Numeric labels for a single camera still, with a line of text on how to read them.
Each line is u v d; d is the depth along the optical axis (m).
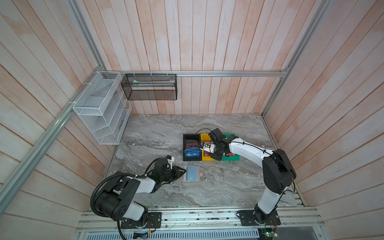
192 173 0.88
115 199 0.44
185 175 0.88
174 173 0.78
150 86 1.04
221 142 0.68
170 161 0.84
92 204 0.41
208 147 0.82
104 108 0.73
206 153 0.93
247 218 0.73
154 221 0.73
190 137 0.98
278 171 0.48
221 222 0.74
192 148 0.98
